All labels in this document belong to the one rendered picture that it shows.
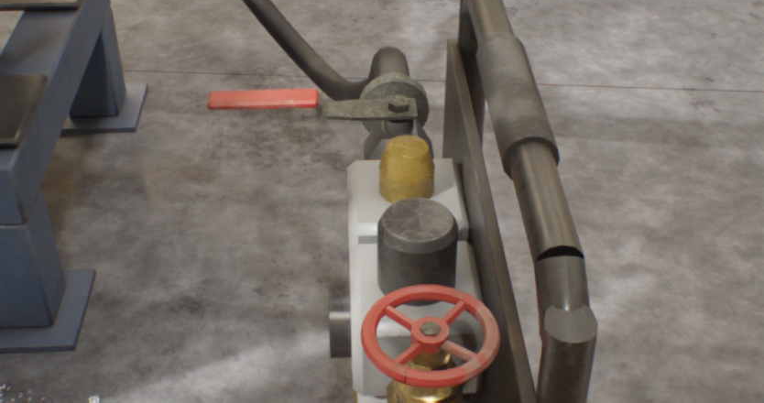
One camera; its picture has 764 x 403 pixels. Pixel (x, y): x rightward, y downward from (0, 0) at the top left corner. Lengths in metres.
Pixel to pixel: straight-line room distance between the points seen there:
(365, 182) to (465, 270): 0.11
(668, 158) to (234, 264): 0.68
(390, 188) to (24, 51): 0.79
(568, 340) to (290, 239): 0.95
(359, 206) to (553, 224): 0.21
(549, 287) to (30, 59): 0.98
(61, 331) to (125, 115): 0.49
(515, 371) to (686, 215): 0.99
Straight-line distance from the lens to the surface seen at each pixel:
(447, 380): 0.51
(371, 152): 0.77
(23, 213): 1.20
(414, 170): 0.67
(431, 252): 0.58
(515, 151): 0.55
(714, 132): 1.69
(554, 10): 2.00
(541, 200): 0.51
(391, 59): 0.87
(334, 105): 0.77
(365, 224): 0.67
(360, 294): 0.61
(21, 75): 1.31
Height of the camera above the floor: 0.87
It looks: 36 degrees down
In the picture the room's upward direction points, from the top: straight up
